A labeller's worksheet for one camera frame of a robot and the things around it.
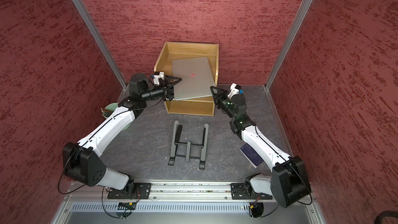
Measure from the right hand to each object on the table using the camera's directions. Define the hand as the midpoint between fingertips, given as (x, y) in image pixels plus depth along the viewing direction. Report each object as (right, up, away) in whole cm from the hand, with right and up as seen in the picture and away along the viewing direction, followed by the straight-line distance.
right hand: (208, 89), depth 75 cm
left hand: (-13, +1, -3) cm, 14 cm away
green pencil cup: (-58, -9, +16) cm, 60 cm away
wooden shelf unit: (-3, -10, +29) cm, 31 cm away
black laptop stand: (-11, -33, +9) cm, 36 cm away
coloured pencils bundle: (-59, -13, +13) cm, 62 cm away
